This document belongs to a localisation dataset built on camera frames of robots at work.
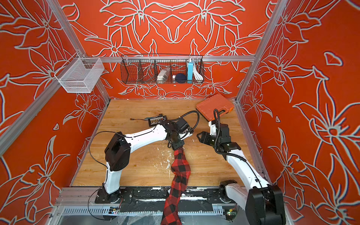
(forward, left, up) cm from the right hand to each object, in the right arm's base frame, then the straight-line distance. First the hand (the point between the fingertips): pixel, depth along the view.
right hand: (198, 135), depth 82 cm
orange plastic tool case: (+31, -10, -10) cm, 34 cm away
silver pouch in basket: (+35, +23, +18) cm, 46 cm away
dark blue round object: (+36, +11, +15) cm, 41 cm away
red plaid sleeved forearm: (-18, +10, -10) cm, 23 cm away
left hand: (0, +11, -7) cm, 13 cm away
